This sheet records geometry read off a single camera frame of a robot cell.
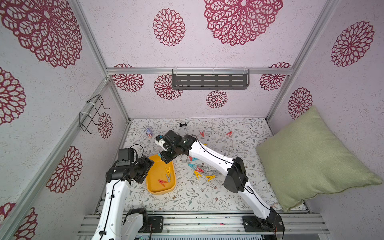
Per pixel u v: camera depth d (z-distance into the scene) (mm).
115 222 407
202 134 1117
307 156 690
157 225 730
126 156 580
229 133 1119
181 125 1165
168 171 914
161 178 877
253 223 729
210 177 895
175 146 631
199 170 922
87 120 749
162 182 873
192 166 945
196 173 910
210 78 949
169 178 879
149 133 1080
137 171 679
